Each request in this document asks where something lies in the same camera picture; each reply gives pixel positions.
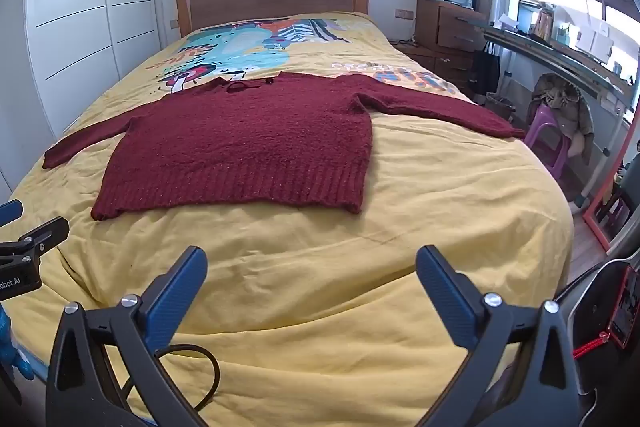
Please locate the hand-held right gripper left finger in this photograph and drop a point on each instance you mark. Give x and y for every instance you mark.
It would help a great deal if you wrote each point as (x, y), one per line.
(175, 302)

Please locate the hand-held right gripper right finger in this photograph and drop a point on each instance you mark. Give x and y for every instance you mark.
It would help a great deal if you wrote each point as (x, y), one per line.
(445, 302)

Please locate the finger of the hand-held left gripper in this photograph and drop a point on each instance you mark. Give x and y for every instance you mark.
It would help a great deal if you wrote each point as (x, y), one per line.
(10, 213)
(47, 234)

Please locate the dark red knitted sweater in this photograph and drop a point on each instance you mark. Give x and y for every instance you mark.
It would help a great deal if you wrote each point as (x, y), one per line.
(240, 147)

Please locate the person's left hand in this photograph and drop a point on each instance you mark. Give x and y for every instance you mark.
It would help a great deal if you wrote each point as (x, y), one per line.
(12, 347)

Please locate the yellow printed blanket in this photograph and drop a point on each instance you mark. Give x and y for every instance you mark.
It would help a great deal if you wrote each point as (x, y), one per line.
(325, 282)

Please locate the black case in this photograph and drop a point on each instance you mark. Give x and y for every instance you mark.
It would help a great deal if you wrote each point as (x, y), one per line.
(600, 297)

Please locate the red framed mirror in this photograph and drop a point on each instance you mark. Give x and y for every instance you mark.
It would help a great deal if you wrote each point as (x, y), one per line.
(597, 207)

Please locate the purple plastic chair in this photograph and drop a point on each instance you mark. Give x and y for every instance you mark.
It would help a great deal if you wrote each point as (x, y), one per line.
(545, 132)

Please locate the waste basket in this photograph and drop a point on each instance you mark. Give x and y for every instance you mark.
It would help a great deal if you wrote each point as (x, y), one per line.
(500, 107)

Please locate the white wardrobe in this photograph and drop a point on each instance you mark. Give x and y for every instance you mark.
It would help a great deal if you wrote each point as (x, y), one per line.
(75, 7)

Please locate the beige jacket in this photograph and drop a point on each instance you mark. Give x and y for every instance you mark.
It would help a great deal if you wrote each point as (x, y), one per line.
(565, 99)

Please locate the black bag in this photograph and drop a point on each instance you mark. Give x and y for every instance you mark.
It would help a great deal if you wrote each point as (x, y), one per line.
(484, 69)

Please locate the brown cardboard box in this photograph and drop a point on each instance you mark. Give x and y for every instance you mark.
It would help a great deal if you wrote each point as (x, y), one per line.
(450, 32)

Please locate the glass top desk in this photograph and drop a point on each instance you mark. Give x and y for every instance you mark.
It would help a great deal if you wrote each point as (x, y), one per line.
(560, 57)

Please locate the wall socket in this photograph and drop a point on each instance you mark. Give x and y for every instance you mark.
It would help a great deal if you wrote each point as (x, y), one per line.
(404, 14)

